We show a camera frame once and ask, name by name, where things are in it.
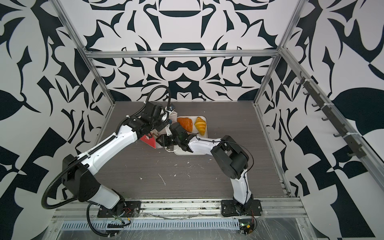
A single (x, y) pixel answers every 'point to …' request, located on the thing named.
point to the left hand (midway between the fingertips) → (161, 113)
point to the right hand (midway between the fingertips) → (158, 139)
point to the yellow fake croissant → (201, 125)
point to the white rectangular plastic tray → (179, 151)
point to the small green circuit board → (246, 226)
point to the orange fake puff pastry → (186, 123)
